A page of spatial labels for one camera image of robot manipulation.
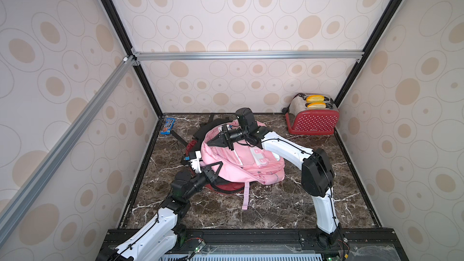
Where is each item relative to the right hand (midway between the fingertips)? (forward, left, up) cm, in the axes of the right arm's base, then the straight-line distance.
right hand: (205, 147), depth 72 cm
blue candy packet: (+31, +33, -24) cm, 51 cm away
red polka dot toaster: (+31, -52, -10) cm, 61 cm away
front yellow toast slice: (+34, -54, -7) cm, 64 cm away
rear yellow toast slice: (+40, -54, -7) cm, 68 cm away
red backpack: (-8, -12, -23) cm, 27 cm away
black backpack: (+24, +11, -19) cm, 33 cm away
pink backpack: (0, -16, -12) cm, 20 cm away
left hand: (-4, -8, -7) cm, 12 cm away
